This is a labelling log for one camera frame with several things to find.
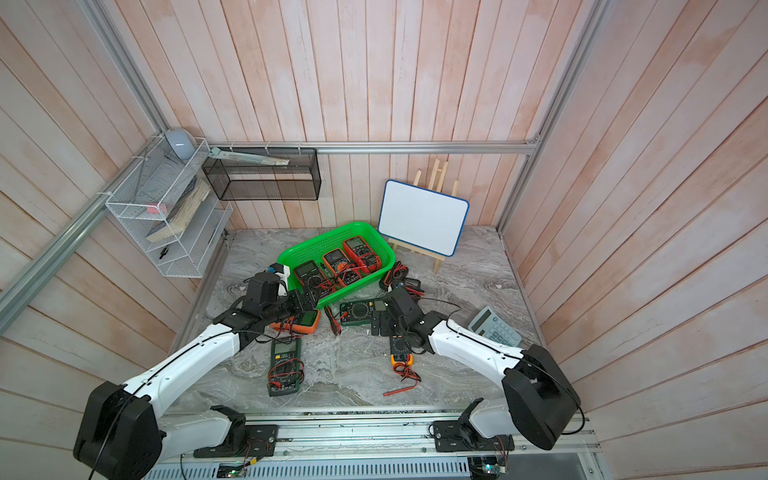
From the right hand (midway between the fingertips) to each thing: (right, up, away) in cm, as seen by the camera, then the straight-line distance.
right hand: (385, 318), depth 87 cm
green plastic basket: (-24, +22, +20) cm, 38 cm away
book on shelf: (-56, +30, -7) cm, 64 cm away
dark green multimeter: (-28, -13, -5) cm, 31 cm away
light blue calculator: (+34, -3, +4) cm, 34 cm away
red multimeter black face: (-25, +10, +14) cm, 30 cm away
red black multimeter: (-8, +20, +19) cm, 28 cm away
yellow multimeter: (+5, -11, -3) cm, 13 cm away
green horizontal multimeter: (-8, 0, +8) cm, 12 cm away
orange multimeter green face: (-25, -2, +3) cm, 26 cm away
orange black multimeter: (-13, +13, +14) cm, 23 cm away
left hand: (-21, +6, -3) cm, 22 cm away
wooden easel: (+17, +43, +6) cm, 47 cm away
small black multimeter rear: (+4, +11, +14) cm, 19 cm away
